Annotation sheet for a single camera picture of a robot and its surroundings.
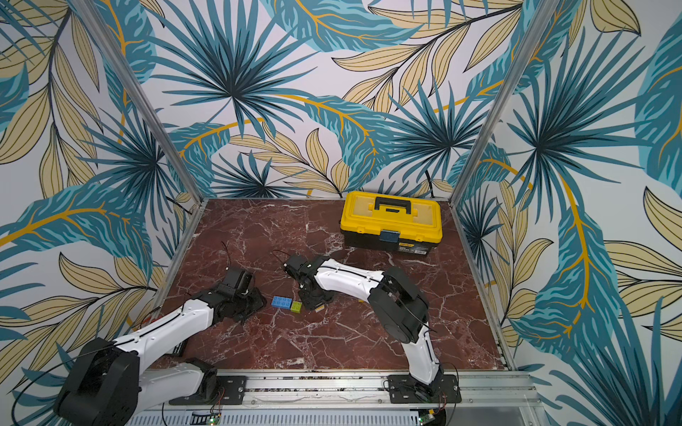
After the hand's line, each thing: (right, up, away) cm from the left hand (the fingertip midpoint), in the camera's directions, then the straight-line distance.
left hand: (262, 306), depth 87 cm
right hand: (+17, +1, +2) cm, 18 cm away
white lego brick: (+18, -1, -1) cm, 18 cm away
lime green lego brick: (+11, 0, +1) cm, 11 cm away
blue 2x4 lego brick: (+6, +1, +2) cm, 6 cm away
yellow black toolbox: (+42, +27, +2) cm, 50 cm away
